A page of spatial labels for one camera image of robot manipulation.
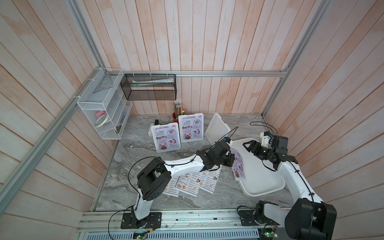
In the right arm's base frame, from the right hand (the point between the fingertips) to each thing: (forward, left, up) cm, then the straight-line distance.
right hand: (247, 145), depth 85 cm
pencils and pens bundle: (+28, +42, 0) cm, 51 cm away
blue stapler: (+26, +59, -9) cm, 66 cm away
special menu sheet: (+15, +32, -3) cm, 36 cm away
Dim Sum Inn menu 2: (-18, +34, -15) cm, 41 cm away
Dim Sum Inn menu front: (-16, +23, -15) cm, 32 cm away
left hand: (-10, +9, -2) cm, 13 cm away
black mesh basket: (+27, +58, +21) cm, 67 cm away
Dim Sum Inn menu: (-21, +44, -14) cm, 51 cm away
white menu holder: (+5, +55, -2) cm, 56 cm away
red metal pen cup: (+23, +44, -4) cm, 50 cm away
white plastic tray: (-15, -8, -13) cm, 21 cm away
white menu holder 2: (+15, +40, +3) cm, 43 cm away
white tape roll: (+6, +83, +14) cm, 84 cm away
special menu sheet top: (+7, +48, -2) cm, 49 cm away
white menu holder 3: (+19, +15, -10) cm, 26 cm away
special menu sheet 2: (-11, +6, -7) cm, 15 cm away
